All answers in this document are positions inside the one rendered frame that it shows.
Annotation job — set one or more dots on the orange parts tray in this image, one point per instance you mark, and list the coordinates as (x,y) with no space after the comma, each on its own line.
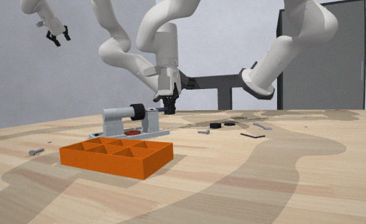
(95,154)

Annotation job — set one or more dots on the red-brown ring spacer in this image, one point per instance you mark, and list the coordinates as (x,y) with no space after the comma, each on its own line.
(133,132)

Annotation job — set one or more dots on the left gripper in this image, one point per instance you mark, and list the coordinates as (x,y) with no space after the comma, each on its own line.
(169,87)

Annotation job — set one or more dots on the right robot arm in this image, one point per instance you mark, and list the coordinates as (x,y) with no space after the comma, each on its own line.
(114,51)

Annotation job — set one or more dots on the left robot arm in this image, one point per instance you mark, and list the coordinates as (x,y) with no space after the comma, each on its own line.
(315,24)

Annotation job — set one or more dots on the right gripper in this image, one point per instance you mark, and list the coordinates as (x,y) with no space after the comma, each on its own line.
(55,27)

